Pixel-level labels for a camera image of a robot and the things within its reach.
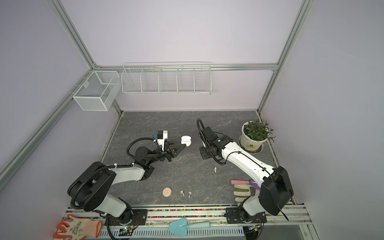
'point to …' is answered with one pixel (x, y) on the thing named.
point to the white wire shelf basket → (166, 78)
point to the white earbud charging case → (186, 139)
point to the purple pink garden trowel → (252, 182)
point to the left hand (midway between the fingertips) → (186, 147)
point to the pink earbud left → (182, 192)
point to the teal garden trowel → (179, 226)
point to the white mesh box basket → (99, 90)
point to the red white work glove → (77, 229)
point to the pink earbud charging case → (167, 192)
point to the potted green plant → (253, 133)
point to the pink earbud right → (190, 193)
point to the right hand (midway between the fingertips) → (207, 152)
